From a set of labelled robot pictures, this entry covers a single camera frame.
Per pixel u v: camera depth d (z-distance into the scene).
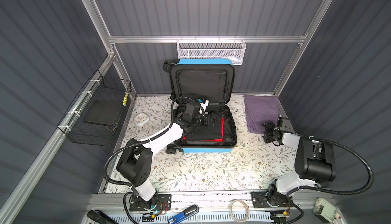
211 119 0.75
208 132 0.74
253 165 0.85
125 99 0.83
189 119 0.67
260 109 1.09
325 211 0.67
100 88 0.81
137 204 0.72
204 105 0.77
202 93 0.99
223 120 0.98
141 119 1.03
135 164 0.44
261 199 0.74
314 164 0.47
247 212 0.70
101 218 0.67
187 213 0.68
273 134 0.75
